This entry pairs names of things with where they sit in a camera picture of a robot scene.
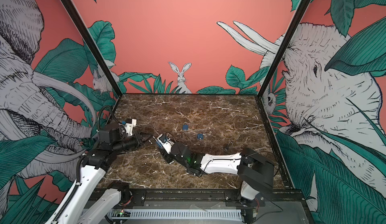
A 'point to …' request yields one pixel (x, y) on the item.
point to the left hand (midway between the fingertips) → (152, 134)
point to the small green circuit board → (120, 213)
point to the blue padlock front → (185, 126)
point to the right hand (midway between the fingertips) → (158, 144)
